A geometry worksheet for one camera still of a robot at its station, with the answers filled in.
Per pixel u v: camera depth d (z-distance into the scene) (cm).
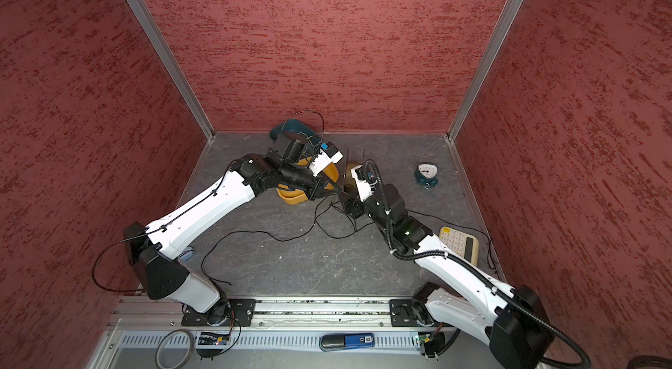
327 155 62
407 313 74
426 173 103
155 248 41
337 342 66
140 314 75
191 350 69
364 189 65
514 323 39
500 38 87
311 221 95
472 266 47
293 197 92
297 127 118
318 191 61
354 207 67
